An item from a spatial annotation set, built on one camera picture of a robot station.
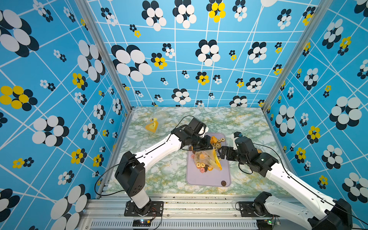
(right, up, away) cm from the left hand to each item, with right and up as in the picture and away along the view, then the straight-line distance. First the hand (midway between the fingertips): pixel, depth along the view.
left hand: (216, 146), depth 76 cm
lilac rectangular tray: (+1, -20, +9) cm, 22 cm away
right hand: (+6, -3, +4) cm, 8 cm away
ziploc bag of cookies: (-37, +15, +29) cm, 50 cm away
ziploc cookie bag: (-4, -9, +5) cm, 11 cm away
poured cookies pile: (+4, -2, +23) cm, 23 cm away
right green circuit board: (+23, -38, -5) cm, 45 cm away
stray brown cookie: (+6, -22, +7) cm, 24 cm away
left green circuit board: (-39, -38, -3) cm, 55 cm away
